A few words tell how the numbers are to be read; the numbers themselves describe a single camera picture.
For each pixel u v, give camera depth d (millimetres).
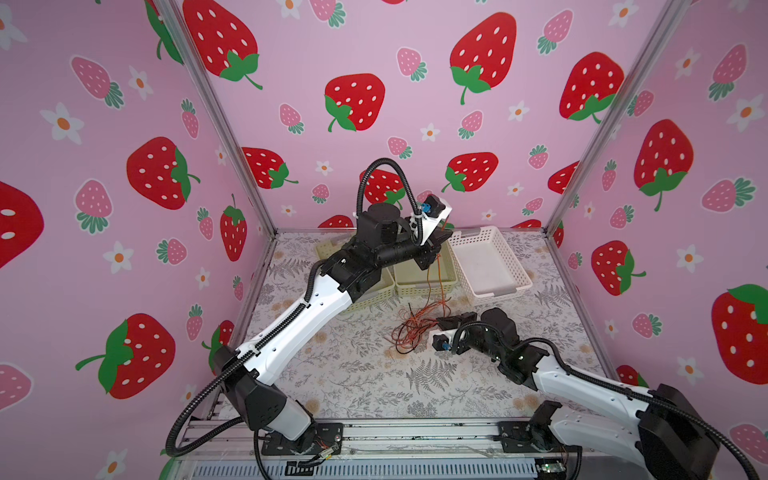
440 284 981
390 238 518
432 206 512
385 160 462
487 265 1074
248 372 401
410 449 731
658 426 408
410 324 922
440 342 662
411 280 1010
